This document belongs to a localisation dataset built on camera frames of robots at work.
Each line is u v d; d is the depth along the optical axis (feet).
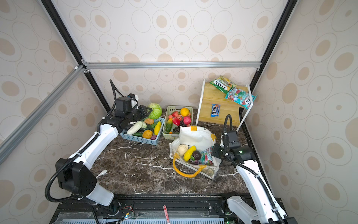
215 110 3.18
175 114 3.72
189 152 2.87
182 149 2.94
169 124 3.47
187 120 3.50
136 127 3.14
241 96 2.55
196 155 2.78
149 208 2.45
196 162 2.80
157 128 3.36
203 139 2.88
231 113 3.28
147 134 3.07
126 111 2.05
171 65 3.00
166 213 2.34
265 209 1.28
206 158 2.72
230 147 1.82
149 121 3.39
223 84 2.73
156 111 2.61
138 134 3.20
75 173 1.39
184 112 3.58
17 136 1.76
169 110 3.79
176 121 3.45
